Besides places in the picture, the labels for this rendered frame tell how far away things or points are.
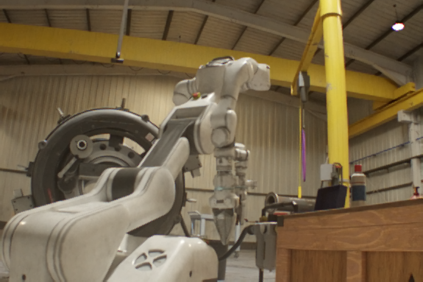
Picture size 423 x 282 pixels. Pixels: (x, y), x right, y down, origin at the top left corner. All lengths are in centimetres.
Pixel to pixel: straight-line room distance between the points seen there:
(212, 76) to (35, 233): 118
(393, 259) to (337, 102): 449
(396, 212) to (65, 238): 82
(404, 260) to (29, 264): 93
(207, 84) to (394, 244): 117
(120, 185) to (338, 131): 432
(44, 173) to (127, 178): 72
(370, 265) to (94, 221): 76
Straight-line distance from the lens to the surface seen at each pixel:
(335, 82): 563
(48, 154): 199
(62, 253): 98
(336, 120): 545
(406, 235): 108
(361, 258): 122
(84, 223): 102
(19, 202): 201
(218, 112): 147
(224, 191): 142
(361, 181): 178
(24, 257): 106
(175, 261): 110
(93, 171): 196
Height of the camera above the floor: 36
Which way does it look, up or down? 15 degrees up
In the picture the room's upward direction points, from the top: 3 degrees clockwise
